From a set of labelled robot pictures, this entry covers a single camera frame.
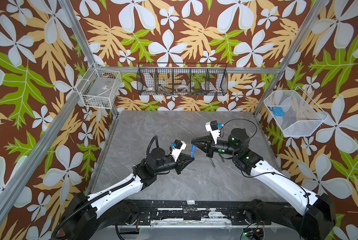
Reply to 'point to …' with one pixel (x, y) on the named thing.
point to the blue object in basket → (278, 111)
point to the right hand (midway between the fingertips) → (192, 144)
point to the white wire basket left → (99, 88)
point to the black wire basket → (190, 79)
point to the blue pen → (193, 150)
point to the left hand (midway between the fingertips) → (192, 155)
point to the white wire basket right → (296, 114)
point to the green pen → (212, 162)
